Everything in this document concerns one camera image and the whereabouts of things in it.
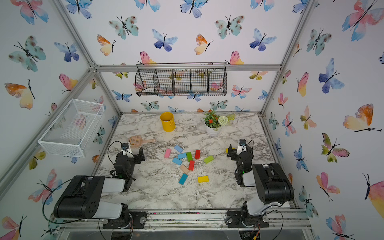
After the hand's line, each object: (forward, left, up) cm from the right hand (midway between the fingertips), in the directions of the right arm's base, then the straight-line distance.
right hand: (241, 143), depth 91 cm
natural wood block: (-14, +34, -9) cm, 38 cm away
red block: (-3, +26, -10) cm, 28 cm away
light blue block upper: (0, +40, -10) cm, 41 cm away
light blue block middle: (-5, +37, -9) cm, 38 cm away
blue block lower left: (-9, +39, -10) cm, 41 cm away
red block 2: (-11, +30, -9) cm, 33 cm away
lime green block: (-7, +19, -9) cm, 22 cm away
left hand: (-6, +64, 0) cm, 64 cm away
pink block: (-3, +46, -9) cm, 47 cm away
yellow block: (-19, +22, -9) cm, 31 cm away
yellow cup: (+15, +47, +1) cm, 50 cm away
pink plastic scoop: (+3, +68, -8) cm, 68 cm away
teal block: (-20, +34, -9) cm, 40 cm away
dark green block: (-5, +31, -9) cm, 33 cm away
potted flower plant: (+12, +17, +5) cm, 22 cm away
